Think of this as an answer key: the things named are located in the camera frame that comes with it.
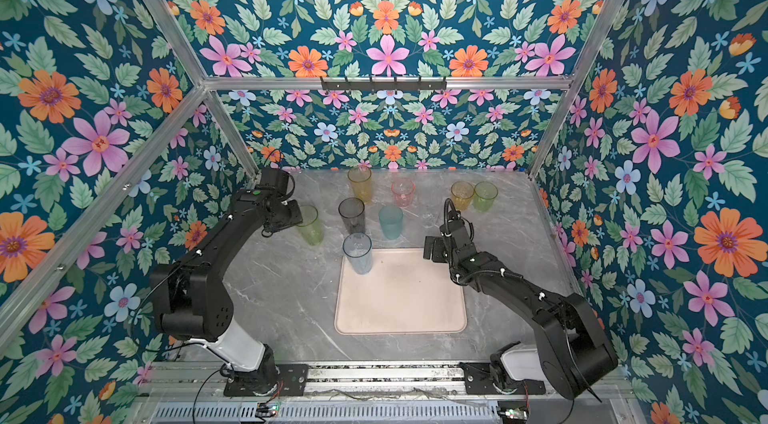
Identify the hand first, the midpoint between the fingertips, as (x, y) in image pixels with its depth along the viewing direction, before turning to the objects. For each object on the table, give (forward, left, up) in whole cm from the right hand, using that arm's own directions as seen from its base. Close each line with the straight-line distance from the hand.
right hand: (439, 241), depth 89 cm
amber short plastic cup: (+23, -11, -4) cm, 25 cm away
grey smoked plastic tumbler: (+12, +28, 0) cm, 30 cm away
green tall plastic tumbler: (+6, +41, -1) cm, 41 cm away
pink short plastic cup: (+25, +11, -4) cm, 27 cm away
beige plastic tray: (-12, +11, -11) cm, 20 cm away
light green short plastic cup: (+24, -19, -5) cm, 31 cm away
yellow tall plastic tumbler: (+22, +25, +4) cm, 33 cm away
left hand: (+6, +43, +8) cm, 44 cm away
